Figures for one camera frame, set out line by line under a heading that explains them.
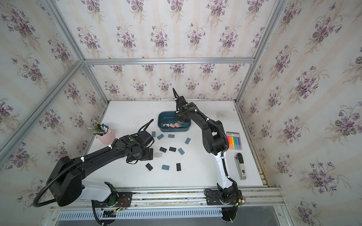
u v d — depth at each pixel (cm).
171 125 104
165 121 107
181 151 91
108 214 71
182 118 88
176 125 104
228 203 71
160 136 98
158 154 90
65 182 40
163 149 91
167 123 105
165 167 84
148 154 73
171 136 99
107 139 91
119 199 72
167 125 104
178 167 84
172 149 93
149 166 84
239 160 83
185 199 75
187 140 96
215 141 58
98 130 90
